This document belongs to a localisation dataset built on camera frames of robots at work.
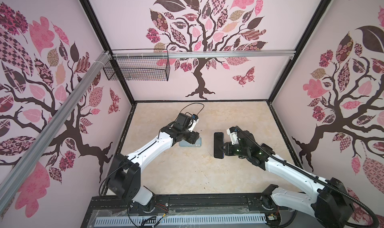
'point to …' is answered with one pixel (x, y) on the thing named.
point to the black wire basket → (139, 69)
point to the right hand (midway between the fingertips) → (219, 145)
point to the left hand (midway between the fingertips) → (192, 135)
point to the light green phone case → (186, 144)
